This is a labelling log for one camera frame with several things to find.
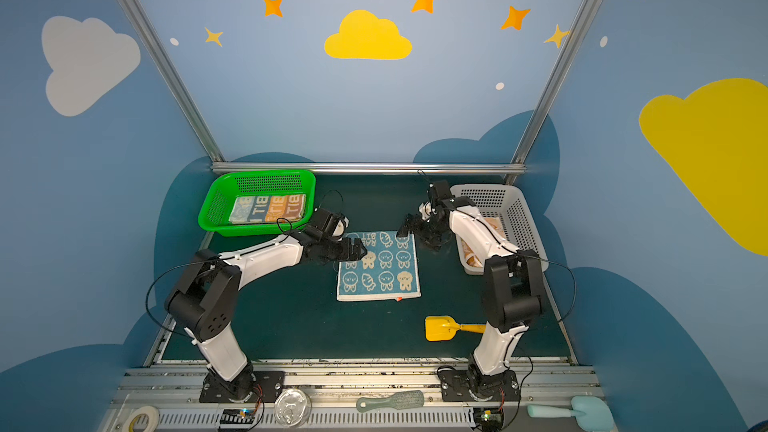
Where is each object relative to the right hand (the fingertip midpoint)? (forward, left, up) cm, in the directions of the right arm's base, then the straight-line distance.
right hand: (409, 237), depth 90 cm
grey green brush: (-41, -1, -10) cm, 42 cm away
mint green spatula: (-41, -45, -13) cm, 62 cm away
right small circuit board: (-43, -21, -15) cm, 50 cm away
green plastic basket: (+10, +69, -6) cm, 70 cm away
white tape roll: (-47, +61, -10) cm, 77 cm away
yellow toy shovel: (-23, -11, -11) cm, 28 cm away
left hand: (-2, +17, -5) cm, 18 cm away
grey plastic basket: (+21, -36, -11) cm, 43 cm away
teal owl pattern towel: (-5, +6, -12) cm, 14 cm away
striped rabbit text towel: (+15, +53, -9) cm, 56 cm away
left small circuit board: (-47, +42, -15) cm, 65 cm away
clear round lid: (-44, +26, -6) cm, 52 cm away
